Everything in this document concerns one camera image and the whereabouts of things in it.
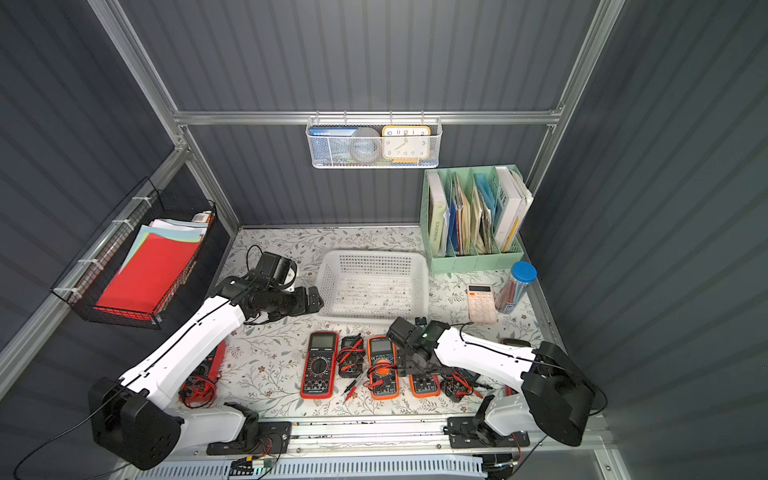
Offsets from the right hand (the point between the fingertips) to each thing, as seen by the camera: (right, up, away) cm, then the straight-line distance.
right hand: (422, 367), depth 82 cm
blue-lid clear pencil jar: (+27, +19, +6) cm, 34 cm away
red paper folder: (-66, +26, -13) cm, 72 cm away
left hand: (-32, +18, -3) cm, 36 cm away
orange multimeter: (0, -4, -4) cm, 5 cm away
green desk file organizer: (+18, +43, +14) cm, 49 cm away
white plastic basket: (-13, +20, +20) cm, 31 cm away
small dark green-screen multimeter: (+10, -3, -4) cm, 11 cm away
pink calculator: (+21, +15, +15) cm, 30 cm away
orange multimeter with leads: (-11, 0, -2) cm, 11 cm away
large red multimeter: (-29, 0, 0) cm, 29 cm away
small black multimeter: (-20, +2, +1) cm, 20 cm away
